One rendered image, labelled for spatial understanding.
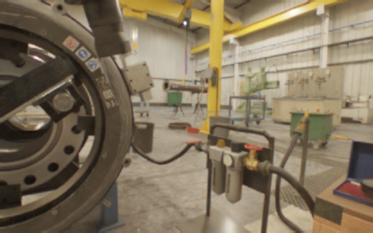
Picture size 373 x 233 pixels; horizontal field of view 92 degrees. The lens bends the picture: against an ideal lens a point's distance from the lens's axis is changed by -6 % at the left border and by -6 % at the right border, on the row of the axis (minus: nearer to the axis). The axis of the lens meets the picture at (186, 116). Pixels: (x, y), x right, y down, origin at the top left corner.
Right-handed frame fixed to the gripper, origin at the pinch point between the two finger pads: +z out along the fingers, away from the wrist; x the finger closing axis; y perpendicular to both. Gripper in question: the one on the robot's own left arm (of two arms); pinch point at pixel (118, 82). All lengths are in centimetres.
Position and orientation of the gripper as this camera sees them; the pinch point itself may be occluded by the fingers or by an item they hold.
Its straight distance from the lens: 49.4
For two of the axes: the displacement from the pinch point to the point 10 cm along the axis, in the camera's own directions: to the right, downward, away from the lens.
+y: 1.2, -4.7, 8.7
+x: -9.8, 0.7, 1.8
